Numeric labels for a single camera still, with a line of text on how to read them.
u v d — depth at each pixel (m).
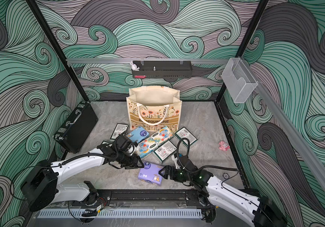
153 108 0.79
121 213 0.70
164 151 0.85
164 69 0.95
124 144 0.66
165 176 0.70
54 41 0.84
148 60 0.94
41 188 0.41
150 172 0.77
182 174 0.67
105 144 0.88
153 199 0.74
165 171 0.70
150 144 0.88
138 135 0.93
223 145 0.90
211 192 0.55
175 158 0.76
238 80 0.79
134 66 0.85
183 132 0.94
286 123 0.57
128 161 0.70
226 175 0.81
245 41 0.83
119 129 0.95
